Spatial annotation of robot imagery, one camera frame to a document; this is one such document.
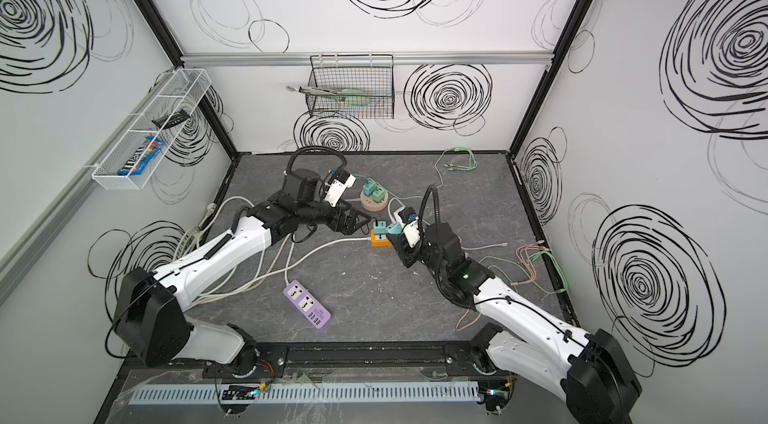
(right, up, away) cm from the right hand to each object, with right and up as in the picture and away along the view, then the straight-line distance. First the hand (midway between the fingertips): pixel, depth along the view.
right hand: (394, 229), depth 77 cm
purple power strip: (-23, -22, +3) cm, 32 cm away
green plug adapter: (-5, +8, +22) cm, 24 cm away
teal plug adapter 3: (-9, +10, +24) cm, 27 cm away
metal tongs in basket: (-17, +39, +12) cm, 44 cm away
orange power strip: (-5, -6, +16) cm, 18 cm away
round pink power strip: (-8, +4, +25) cm, 27 cm away
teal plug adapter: (0, 0, -2) cm, 2 cm away
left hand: (-9, +4, +1) cm, 10 cm away
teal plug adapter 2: (-4, -2, +14) cm, 15 cm away
